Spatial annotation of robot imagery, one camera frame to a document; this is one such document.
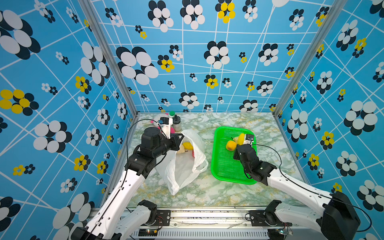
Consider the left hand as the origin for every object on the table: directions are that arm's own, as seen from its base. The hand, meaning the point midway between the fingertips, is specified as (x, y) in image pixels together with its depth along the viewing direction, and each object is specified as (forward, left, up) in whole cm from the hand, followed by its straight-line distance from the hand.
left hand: (184, 134), depth 69 cm
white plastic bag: (-3, +5, -32) cm, 32 cm away
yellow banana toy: (+5, -30, -11) cm, 32 cm away
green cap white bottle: (+35, +13, -22) cm, 43 cm away
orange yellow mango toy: (+10, -28, -26) cm, 39 cm away
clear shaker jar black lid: (+25, +8, -22) cm, 34 cm away
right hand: (+3, -30, -15) cm, 34 cm away
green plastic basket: (-3, -23, -31) cm, 39 cm away
